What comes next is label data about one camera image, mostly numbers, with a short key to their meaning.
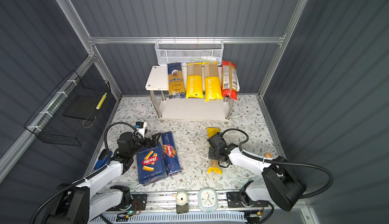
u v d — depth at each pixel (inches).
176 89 28.9
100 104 30.9
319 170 15.7
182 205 26.8
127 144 25.8
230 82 29.5
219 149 26.3
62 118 27.9
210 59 35.6
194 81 30.3
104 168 21.4
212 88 29.0
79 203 16.0
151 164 31.2
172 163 32.5
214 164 31.6
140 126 29.0
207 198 28.4
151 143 30.5
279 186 16.9
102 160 33.5
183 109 41.4
